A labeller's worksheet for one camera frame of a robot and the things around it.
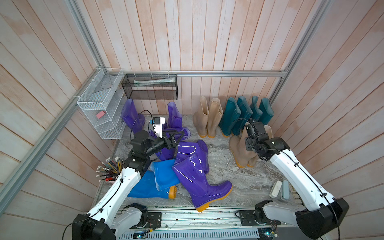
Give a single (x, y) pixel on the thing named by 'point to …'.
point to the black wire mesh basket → (151, 87)
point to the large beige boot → (243, 157)
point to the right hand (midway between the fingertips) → (254, 139)
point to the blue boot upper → (165, 176)
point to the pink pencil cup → (110, 170)
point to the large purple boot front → (190, 172)
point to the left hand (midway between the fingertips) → (180, 134)
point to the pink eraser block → (101, 114)
